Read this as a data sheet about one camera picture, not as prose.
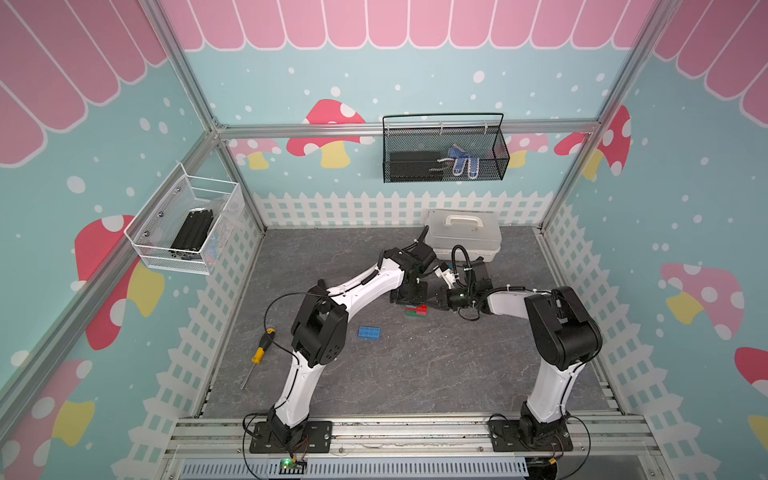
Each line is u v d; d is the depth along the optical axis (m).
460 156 0.89
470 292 0.81
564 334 0.51
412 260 0.67
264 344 0.88
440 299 0.86
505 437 0.74
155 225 0.69
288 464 0.73
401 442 0.74
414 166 0.83
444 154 0.89
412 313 0.95
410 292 0.82
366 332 0.90
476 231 1.03
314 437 0.74
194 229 0.71
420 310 0.92
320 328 0.53
